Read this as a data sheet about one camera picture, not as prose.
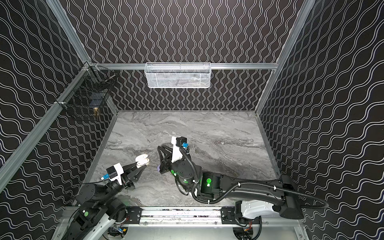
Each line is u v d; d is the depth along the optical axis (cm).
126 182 55
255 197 43
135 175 60
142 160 60
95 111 83
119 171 51
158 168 90
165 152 58
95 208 52
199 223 73
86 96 92
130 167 58
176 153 50
